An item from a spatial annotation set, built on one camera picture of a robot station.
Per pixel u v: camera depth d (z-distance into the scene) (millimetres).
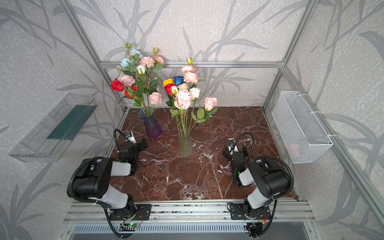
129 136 799
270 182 444
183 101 597
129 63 788
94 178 460
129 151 707
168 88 684
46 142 637
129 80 799
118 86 698
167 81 732
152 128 1025
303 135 609
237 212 726
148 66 793
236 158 695
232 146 770
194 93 652
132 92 771
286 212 753
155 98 807
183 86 686
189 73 693
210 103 642
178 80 725
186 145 861
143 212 736
